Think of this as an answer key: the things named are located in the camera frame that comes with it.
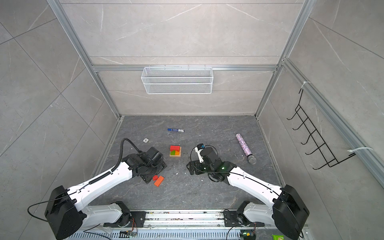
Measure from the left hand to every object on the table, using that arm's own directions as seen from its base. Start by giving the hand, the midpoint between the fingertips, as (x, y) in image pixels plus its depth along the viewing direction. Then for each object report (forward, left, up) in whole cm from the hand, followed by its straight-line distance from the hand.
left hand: (162, 166), depth 81 cm
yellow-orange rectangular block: (+13, -7, -8) cm, 16 cm away
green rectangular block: (+13, -4, -8) cm, 16 cm away
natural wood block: (+11, -5, -9) cm, 16 cm away
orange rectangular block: (-4, +3, -10) cm, 11 cm away
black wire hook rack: (0, -74, +22) cm, 77 cm away
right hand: (+1, -17, +1) cm, 17 cm away
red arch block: (+18, -5, -9) cm, 21 cm away
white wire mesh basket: (+54, -8, +19) cm, 58 cm away
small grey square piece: (+25, +16, -10) cm, 32 cm away
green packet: (-33, -55, -9) cm, 65 cm away
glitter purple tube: (+13, -53, -8) cm, 55 cm away
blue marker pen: (+34, -5, -10) cm, 35 cm away
